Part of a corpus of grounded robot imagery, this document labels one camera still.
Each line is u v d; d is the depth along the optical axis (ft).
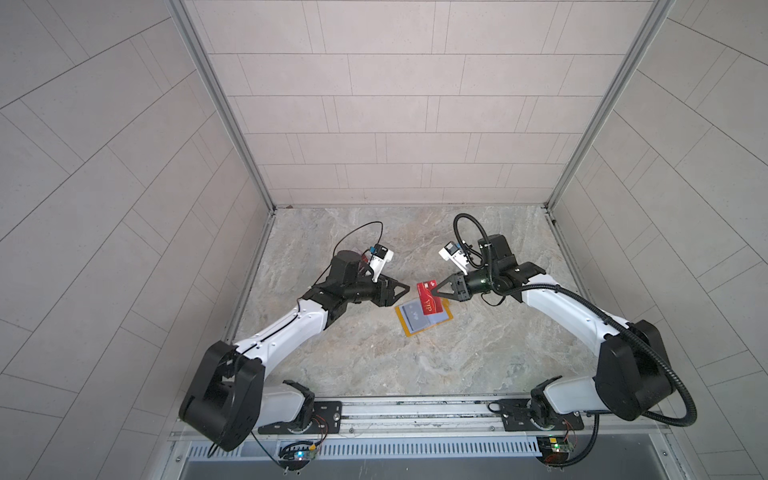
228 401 1.27
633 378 1.36
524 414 2.32
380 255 2.33
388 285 2.32
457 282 2.22
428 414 2.38
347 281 2.08
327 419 2.30
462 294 2.22
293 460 2.13
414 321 2.84
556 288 1.73
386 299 2.28
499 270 2.10
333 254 2.07
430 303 2.43
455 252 2.33
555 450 2.22
